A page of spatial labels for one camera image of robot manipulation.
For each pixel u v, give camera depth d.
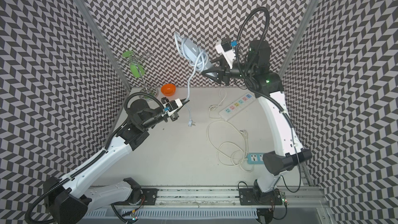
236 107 1.05
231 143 0.92
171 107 0.51
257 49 0.41
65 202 0.36
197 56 0.49
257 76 0.45
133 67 1.05
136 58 1.04
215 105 1.03
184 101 0.60
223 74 0.49
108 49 0.99
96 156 0.44
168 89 1.15
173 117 0.59
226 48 0.45
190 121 0.78
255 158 0.82
